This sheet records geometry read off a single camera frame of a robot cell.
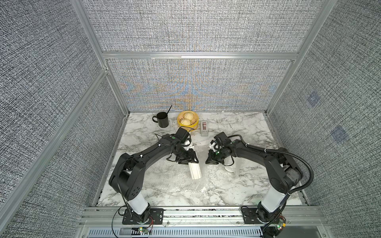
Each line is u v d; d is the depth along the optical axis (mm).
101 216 748
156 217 732
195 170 805
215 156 798
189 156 745
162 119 1062
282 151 495
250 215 732
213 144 868
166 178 856
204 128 1060
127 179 449
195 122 1091
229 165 748
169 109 1033
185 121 1062
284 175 475
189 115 1097
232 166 820
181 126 731
